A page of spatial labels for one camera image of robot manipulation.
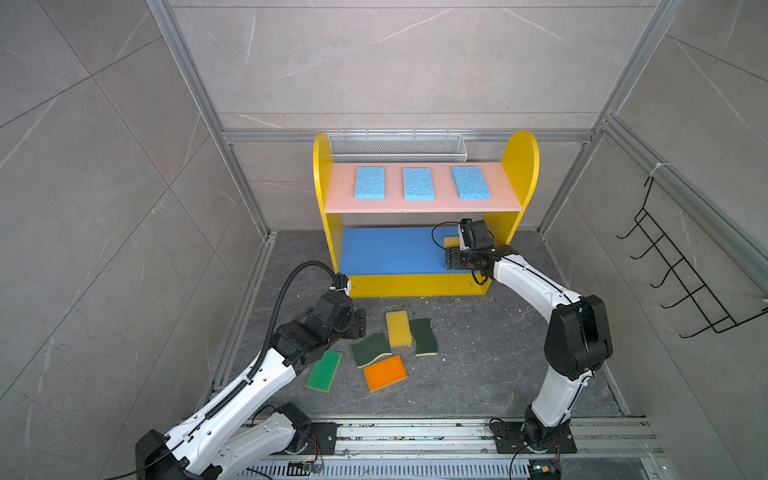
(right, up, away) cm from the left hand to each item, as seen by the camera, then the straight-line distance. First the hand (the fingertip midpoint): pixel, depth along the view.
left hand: (354, 306), depth 76 cm
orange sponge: (+8, -20, +7) cm, 23 cm away
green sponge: (-10, -20, +8) cm, 23 cm away
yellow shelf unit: (+10, +27, +41) cm, 50 cm away
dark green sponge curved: (+3, -14, +11) cm, 18 cm away
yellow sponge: (+12, -10, +15) cm, 22 cm away
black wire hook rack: (+75, +1, -18) cm, 77 cm away
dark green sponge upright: (+20, -12, +14) cm, 27 cm away
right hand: (+31, +14, +18) cm, 39 cm away
